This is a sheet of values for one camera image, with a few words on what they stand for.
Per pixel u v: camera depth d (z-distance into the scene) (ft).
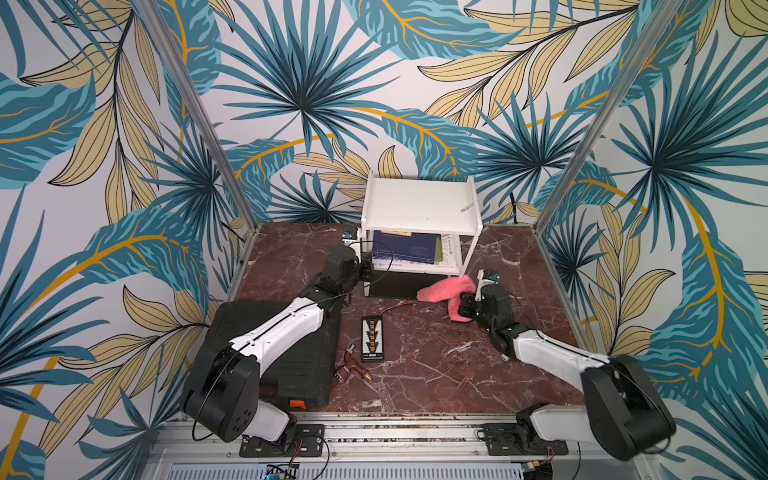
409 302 3.22
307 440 2.39
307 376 2.51
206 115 2.85
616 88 2.69
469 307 2.62
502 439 2.40
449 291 2.82
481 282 2.64
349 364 2.75
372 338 2.93
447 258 2.86
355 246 2.40
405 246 2.88
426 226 2.45
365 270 2.43
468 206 2.56
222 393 1.36
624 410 1.39
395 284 2.84
